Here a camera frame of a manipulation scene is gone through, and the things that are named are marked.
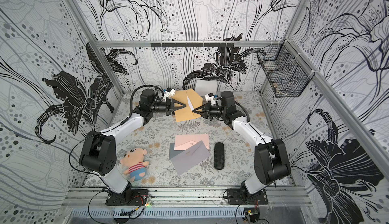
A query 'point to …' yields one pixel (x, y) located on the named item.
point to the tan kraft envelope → (186, 113)
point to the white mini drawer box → (204, 87)
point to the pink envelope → (183, 142)
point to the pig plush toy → (134, 159)
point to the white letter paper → (190, 103)
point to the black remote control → (219, 156)
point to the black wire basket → (287, 72)
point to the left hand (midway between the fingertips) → (184, 108)
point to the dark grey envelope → (172, 153)
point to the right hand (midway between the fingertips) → (195, 110)
